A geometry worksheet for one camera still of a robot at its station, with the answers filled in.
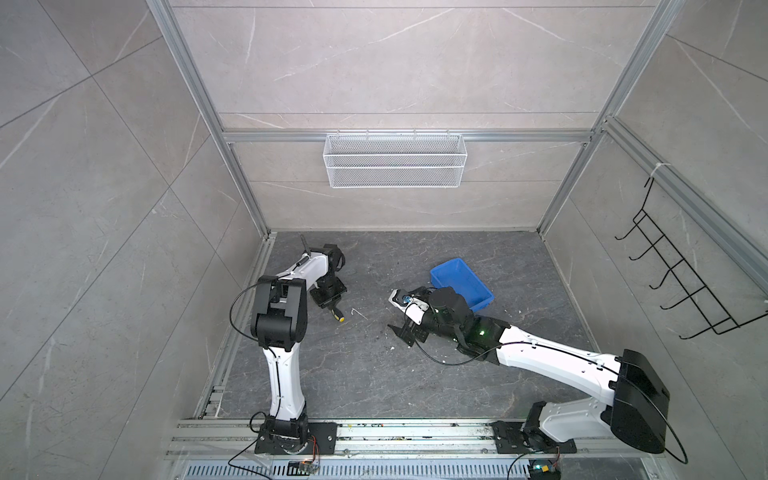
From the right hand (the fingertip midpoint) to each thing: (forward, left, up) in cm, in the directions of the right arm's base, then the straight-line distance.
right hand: (400, 305), depth 77 cm
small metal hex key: (+9, +15, -20) cm, 26 cm away
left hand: (+14, +21, -17) cm, 30 cm away
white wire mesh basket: (+50, +1, +11) cm, 52 cm away
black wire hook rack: (-6, -64, +13) cm, 65 cm away
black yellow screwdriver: (+7, +20, -17) cm, 27 cm away
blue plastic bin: (+22, -23, -18) cm, 36 cm away
